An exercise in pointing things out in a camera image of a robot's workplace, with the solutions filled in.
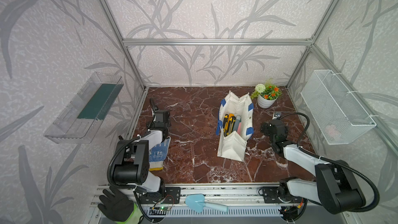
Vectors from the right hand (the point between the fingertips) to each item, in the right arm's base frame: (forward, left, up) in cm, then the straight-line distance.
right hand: (272, 122), depth 91 cm
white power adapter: (-3, +3, +13) cm, 14 cm away
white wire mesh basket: (-13, -16, +25) cm, 32 cm away
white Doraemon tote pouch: (-15, +25, +1) cm, 29 cm away
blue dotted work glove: (-15, +67, -7) cm, 69 cm away
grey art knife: (+7, +19, -5) cm, 21 cm away
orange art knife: (+10, +24, -6) cm, 27 cm away
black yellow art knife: (+3, +28, -5) cm, 29 cm away
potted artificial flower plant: (+18, 0, +4) cm, 19 cm away
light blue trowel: (-38, +44, -8) cm, 59 cm away
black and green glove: (-41, +80, -5) cm, 90 cm away
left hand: (+4, +70, -1) cm, 70 cm away
